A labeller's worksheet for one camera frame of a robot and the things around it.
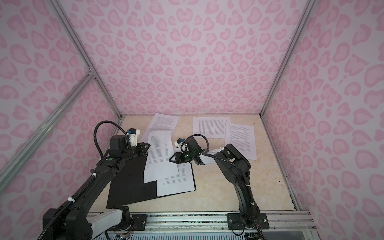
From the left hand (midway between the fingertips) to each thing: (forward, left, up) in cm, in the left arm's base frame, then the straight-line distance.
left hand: (150, 142), depth 82 cm
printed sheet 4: (+26, -37, -20) cm, 50 cm away
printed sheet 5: (+16, -58, -19) cm, 63 cm away
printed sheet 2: (+3, -3, -12) cm, 12 cm away
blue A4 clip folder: (-17, +14, -18) cm, 29 cm away
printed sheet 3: (+32, +2, -19) cm, 38 cm away
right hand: (-3, -11, -13) cm, 17 cm away
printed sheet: (-15, -18, -19) cm, 30 cm away
